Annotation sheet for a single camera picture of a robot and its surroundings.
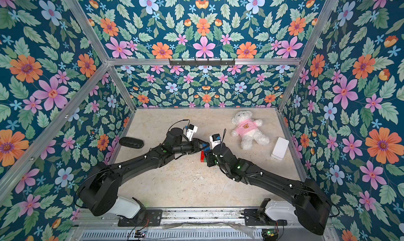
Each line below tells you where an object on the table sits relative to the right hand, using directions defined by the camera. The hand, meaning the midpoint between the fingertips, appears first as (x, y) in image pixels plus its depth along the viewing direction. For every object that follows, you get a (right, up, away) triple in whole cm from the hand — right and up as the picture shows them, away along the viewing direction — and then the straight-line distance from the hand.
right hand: (206, 151), depth 79 cm
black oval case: (-48, +2, +18) cm, 51 cm away
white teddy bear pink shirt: (+24, +11, +20) cm, 33 cm away
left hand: (+2, +4, -1) cm, 4 cm away
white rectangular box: (+44, -1, +15) cm, 47 cm away
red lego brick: (-3, -6, +14) cm, 15 cm away
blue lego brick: (0, +1, -1) cm, 2 cm away
